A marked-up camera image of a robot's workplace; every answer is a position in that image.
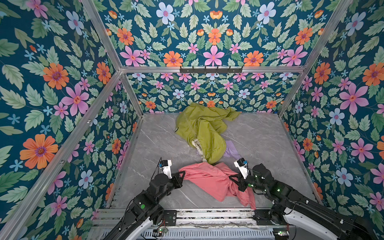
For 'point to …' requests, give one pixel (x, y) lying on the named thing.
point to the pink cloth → (215, 177)
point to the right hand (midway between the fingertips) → (229, 176)
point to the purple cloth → (231, 150)
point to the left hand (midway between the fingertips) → (188, 171)
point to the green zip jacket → (205, 125)
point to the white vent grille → (168, 234)
